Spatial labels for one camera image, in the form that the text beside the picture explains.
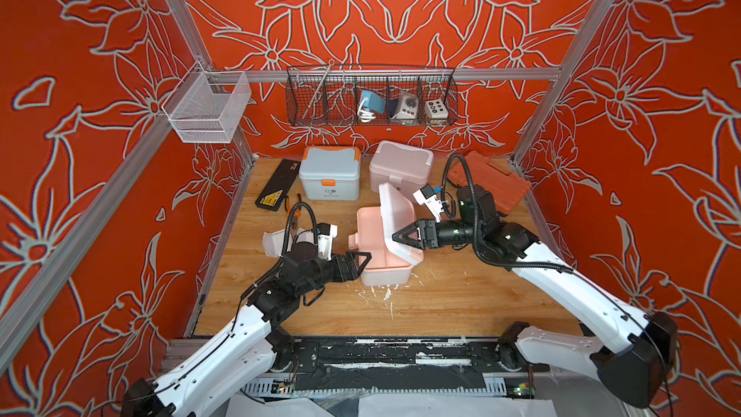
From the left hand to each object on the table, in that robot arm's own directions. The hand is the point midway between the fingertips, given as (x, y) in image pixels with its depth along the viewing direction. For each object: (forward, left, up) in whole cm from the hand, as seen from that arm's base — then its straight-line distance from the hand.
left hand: (361, 256), depth 73 cm
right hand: (-1, -8, +11) cm, 14 cm away
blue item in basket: (+45, 0, +17) cm, 48 cm away
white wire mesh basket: (+43, +55, +15) cm, 71 cm away
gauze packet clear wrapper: (+11, +31, -16) cm, 37 cm away
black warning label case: (+33, +36, -14) cm, 51 cm away
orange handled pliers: (+24, +27, -18) cm, 40 cm away
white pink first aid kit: (+2, -8, -7) cm, 11 cm away
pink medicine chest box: (+35, -13, -3) cm, 38 cm away
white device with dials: (+46, -11, +15) cm, 50 cm away
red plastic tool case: (+38, -51, -12) cm, 65 cm away
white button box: (+49, -21, +13) cm, 55 cm away
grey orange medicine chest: (+32, +13, -3) cm, 34 cm away
